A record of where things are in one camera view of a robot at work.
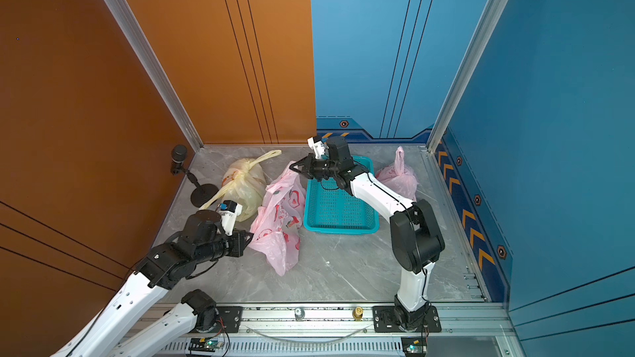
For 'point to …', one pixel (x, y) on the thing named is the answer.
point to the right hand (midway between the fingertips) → (293, 167)
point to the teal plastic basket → (331, 211)
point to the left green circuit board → (205, 344)
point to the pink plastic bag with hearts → (276, 225)
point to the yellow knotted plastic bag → (245, 183)
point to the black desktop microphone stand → (205, 192)
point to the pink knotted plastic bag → (399, 177)
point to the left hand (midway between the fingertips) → (256, 233)
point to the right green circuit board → (414, 346)
